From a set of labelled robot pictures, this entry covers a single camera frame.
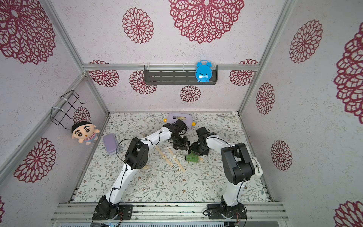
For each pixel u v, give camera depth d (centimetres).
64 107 78
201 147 80
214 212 73
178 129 84
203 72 89
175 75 93
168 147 100
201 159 93
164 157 95
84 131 83
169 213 76
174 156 95
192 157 90
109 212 65
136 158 63
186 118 105
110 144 98
